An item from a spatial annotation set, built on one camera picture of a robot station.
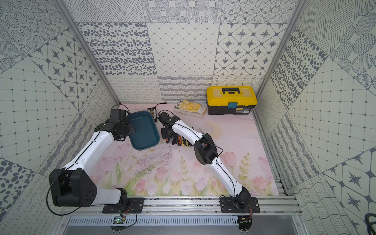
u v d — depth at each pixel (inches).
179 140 38.0
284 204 30.1
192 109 45.6
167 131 34.4
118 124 24.2
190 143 27.5
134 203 29.2
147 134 36.9
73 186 15.9
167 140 38.4
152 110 45.0
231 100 41.3
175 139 38.6
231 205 26.0
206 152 25.6
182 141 37.6
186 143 37.6
